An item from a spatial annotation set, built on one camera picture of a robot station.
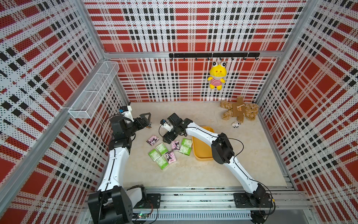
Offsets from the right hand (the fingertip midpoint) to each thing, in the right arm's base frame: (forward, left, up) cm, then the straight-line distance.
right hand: (170, 135), depth 97 cm
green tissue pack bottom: (-19, +4, -2) cm, 19 cm away
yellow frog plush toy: (+30, -33, +30) cm, 54 cm away
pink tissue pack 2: (-16, -1, -2) cm, 16 cm away
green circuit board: (-46, +11, -2) cm, 47 cm away
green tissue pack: (-5, -12, -1) cm, 13 cm away
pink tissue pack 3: (-3, +12, -1) cm, 13 cm away
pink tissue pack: (-7, -4, -2) cm, 9 cm away
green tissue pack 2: (-11, -11, -2) cm, 15 cm away
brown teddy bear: (+21, -53, +3) cm, 57 cm away
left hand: (0, +10, +22) cm, 24 cm away
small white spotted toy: (+10, -49, -3) cm, 50 cm away
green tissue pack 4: (-14, +9, -1) cm, 17 cm away
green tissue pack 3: (-10, +5, -1) cm, 11 cm away
